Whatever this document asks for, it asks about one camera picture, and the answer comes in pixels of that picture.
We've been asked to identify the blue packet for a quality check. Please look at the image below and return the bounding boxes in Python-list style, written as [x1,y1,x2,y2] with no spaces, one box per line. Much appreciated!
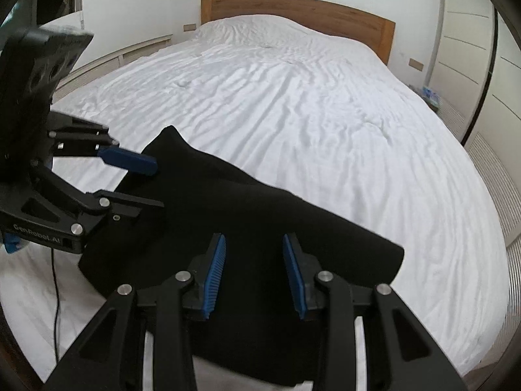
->
[421,85,442,109]

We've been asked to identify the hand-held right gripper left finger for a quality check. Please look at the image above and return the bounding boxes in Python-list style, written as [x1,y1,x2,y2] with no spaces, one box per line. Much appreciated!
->
[43,233,227,391]

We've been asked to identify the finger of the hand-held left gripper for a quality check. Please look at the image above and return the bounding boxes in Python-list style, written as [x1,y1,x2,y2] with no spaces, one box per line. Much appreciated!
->
[49,112,159,178]
[33,162,165,253]

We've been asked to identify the wooden headboard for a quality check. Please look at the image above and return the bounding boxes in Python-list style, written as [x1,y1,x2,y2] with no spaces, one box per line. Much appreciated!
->
[200,0,396,66]

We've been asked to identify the white wardrobe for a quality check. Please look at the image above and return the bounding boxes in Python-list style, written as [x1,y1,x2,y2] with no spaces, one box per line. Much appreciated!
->
[427,0,521,143]

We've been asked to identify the black pants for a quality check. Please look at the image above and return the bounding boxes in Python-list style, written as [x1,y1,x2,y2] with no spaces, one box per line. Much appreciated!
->
[77,125,405,388]

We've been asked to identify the bed with white duvet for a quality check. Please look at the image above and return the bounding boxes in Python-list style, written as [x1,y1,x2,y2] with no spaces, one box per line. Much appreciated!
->
[0,14,511,391]

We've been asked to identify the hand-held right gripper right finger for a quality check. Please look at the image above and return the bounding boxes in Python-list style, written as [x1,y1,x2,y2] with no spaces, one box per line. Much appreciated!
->
[282,233,469,391]

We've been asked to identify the black cable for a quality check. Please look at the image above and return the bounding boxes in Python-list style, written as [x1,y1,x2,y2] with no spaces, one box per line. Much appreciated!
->
[49,248,62,371]

